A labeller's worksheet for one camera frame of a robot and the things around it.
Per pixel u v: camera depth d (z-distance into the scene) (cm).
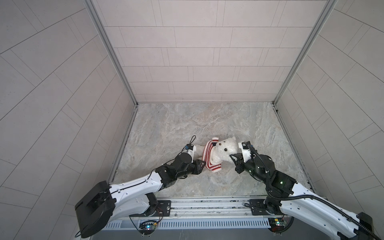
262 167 54
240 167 64
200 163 71
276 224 68
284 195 52
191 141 99
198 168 68
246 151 63
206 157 78
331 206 46
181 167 59
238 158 67
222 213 71
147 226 65
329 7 70
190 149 71
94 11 72
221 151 72
